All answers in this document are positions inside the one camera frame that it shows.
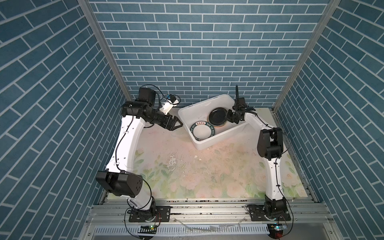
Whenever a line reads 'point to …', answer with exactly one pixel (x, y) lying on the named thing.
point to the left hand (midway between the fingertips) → (176, 121)
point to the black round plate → (217, 116)
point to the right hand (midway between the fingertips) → (224, 116)
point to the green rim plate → (202, 130)
